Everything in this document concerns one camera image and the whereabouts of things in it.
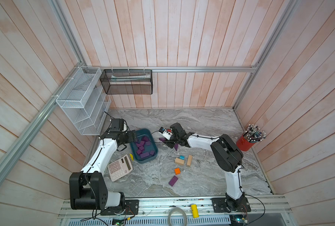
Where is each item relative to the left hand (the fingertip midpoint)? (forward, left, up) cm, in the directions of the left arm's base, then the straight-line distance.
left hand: (130, 138), depth 87 cm
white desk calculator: (-15, +6, -11) cm, 19 cm away
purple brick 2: (-3, -4, -10) cm, 12 cm away
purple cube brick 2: (-4, -13, -11) cm, 17 cm away
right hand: (+6, -21, -10) cm, 24 cm away
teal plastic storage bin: (0, -8, -11) cm, 14 cm away
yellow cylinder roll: (-37, -37, -10) cm, 54 cm away
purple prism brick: (0, -29, -9) cm, 30 cm away
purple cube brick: (-6, -8, -11) cm, 15 cm away
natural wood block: (-10, -31, -10) cm, 35 cm away
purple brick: (+2, -20, -4) cm, 21 cm away
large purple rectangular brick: (-22, -27, -12) cm, 36 cm away
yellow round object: (-8, 0, -10) cm, 12 cm away
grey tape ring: (-37, -27, -9) cm, 47 cm away
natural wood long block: (-9, -38, -12) cm, 41 cm away
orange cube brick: (-16, -30, -12) cm, 36 cm away
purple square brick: (+3, -10, -11) cm, 15 cm away
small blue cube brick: (-7, -33, -11) cm, 35 cm away
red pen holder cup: (+1, -75, +4) cm, 75 cm away
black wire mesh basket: (+43, +7, +13) cm, 45 cm away
